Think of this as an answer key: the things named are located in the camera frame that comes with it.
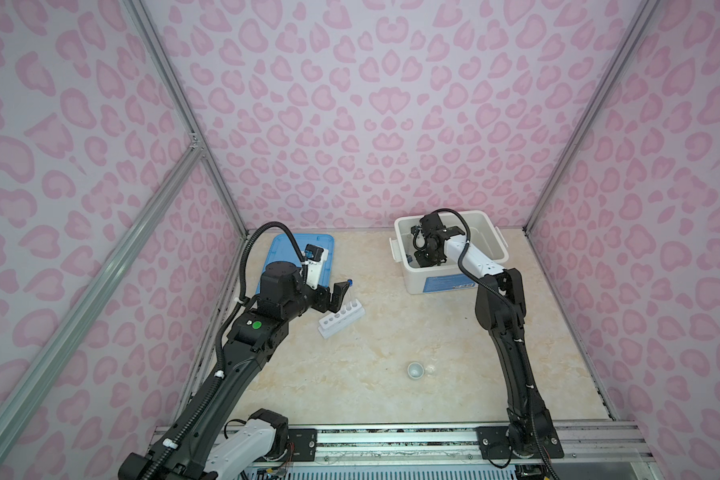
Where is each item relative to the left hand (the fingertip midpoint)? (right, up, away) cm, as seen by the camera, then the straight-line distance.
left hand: (332, 272), depth 73 cm
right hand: (+30, +4, +34) cm, 45 cm away
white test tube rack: (-1, -16, +18) cm, 24 cm away
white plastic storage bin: (+48, +6, +27) cm, 55 cm away
